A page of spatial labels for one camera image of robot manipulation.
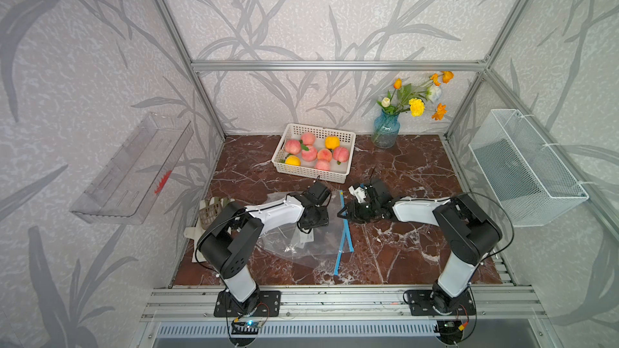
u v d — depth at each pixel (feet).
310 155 3.49
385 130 3.57
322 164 3.34
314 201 2.36
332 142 3.66
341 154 3.46
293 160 3.44
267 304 2.37
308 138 3.66
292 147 3.55
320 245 2.88
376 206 2.47
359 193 2.91
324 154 3.47
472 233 1.58
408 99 3.25
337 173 3.24
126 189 2.19
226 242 1.52
